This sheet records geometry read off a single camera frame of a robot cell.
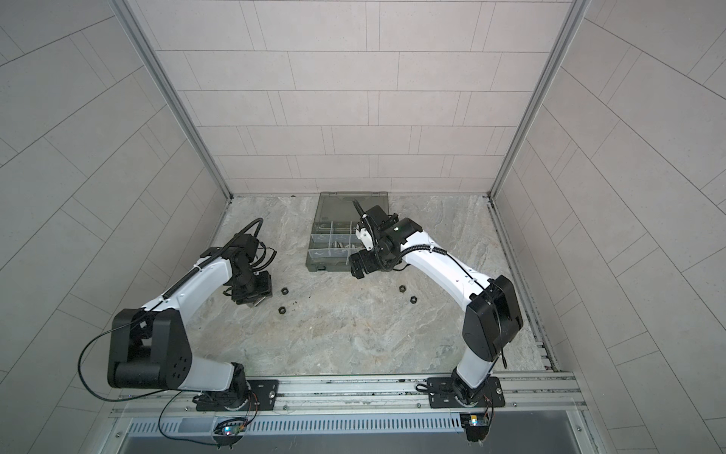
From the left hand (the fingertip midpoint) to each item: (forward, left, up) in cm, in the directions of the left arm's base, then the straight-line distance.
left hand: (274, 289), depth 86 cm
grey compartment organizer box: (+21, -16, -3) cm, 27 cm away
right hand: (+3, -28, +9) cm, 29 cm away
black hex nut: (-5, -3, -4) cm, 7 cm away
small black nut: (+1, -2, -3) cm, 4 cm away
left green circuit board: (-34, +2, 0) cm, 34 cm away
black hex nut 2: (-1, -43, -5) cm, 43 cm away
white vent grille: (-33, -30, -4) cm, 45 cm away
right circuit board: (-32, -56, -4) cm, 65 cm away
